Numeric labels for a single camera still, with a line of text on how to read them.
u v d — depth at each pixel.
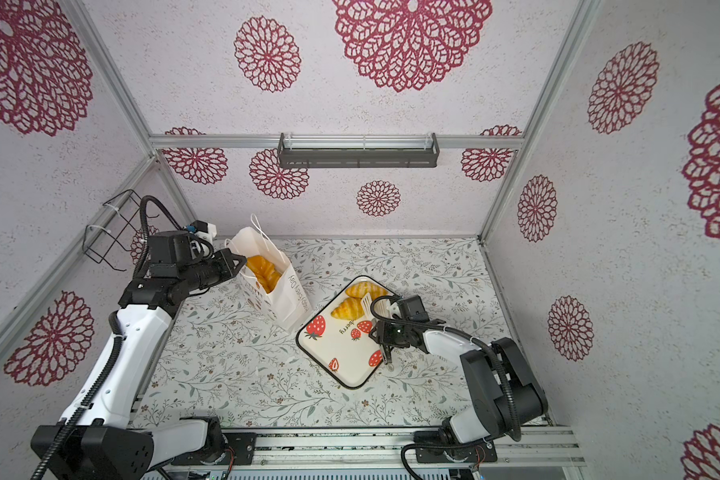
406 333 0.72
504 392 0.40
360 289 1.00
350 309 0.95
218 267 0.65
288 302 0.84
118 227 0.80
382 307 0.86
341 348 0.92
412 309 0.73
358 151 0.94
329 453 0.73
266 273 0.92
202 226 0.66
